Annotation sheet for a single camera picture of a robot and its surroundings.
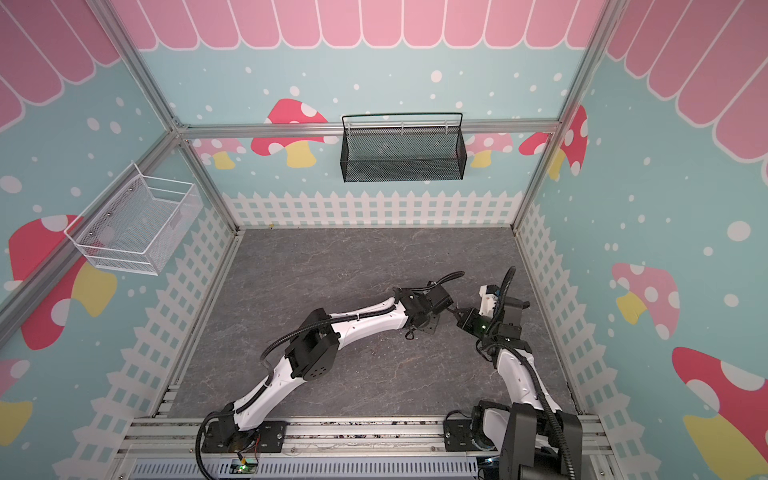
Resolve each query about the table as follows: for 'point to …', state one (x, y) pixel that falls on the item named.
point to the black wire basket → (403, 147)
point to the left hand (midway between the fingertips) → (424, 324)
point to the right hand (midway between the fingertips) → (455, 309)
